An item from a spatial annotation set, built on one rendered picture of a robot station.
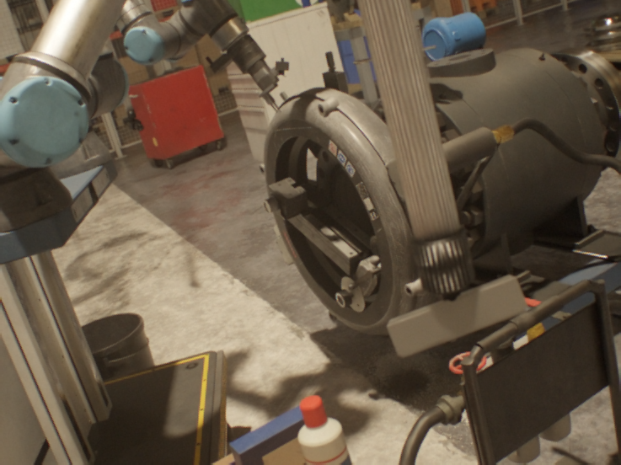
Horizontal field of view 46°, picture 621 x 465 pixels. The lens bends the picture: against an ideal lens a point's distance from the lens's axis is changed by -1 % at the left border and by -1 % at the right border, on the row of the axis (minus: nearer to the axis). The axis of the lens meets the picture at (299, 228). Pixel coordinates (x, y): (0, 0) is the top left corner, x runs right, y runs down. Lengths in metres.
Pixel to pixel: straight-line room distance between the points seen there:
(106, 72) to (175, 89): 5.33
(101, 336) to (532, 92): 1.67
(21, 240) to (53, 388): 0.44
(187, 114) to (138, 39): 5.64
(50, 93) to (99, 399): 1.01
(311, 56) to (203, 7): 4.20
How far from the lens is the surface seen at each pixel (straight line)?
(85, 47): 1.39
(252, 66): 1.86
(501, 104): 2.24
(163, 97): 7.34
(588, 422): 2.13
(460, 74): 2.32
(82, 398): 2.09
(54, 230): 1.47
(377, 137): 1.87
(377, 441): 2.20
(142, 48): 1.81
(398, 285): 1.94
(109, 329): 2.73
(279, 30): 5.95
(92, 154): 1.95
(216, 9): 1.87
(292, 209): 2.18
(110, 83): 2.09
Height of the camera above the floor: 1.23
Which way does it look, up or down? 17 degrees down
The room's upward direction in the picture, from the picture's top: 16 degrees counter-clockwise
